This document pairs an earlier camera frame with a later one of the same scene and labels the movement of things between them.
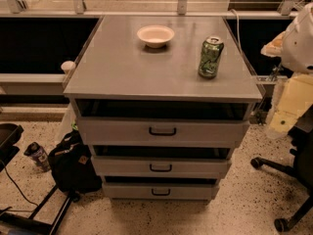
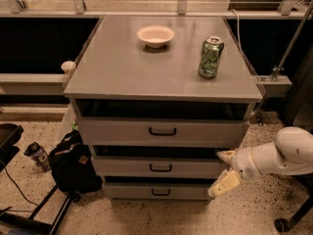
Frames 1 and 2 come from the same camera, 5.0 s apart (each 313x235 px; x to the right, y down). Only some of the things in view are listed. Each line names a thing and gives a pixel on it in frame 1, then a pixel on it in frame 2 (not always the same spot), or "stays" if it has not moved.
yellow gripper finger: (295, 96) to (224, 182)
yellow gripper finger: (274, 48) to (227, 156)
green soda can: (211, 52) stays
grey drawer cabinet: (161, 101) stays
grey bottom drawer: (160, 191) stays
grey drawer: (158, 165) stays
